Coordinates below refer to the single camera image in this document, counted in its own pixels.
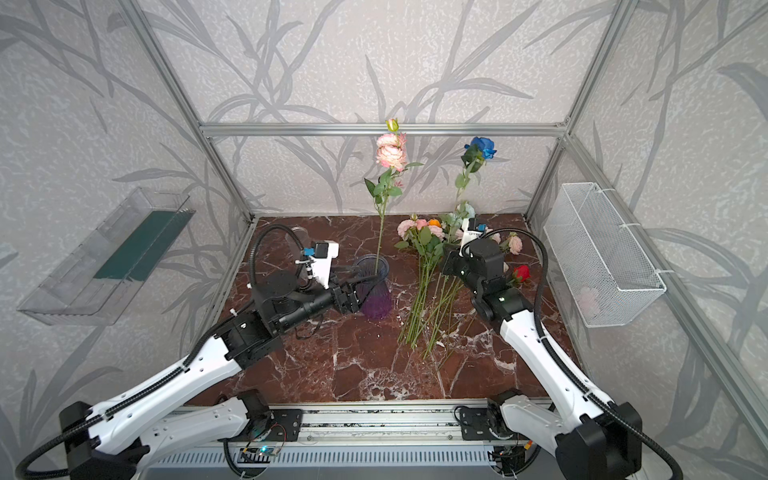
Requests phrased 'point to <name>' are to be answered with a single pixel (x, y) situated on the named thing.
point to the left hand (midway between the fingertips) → (373, 268)
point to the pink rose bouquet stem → (424, 238)
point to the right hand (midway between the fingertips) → (445, 236)
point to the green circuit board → (256, 455)
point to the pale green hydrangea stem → (462, 211)
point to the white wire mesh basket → (609, 275)
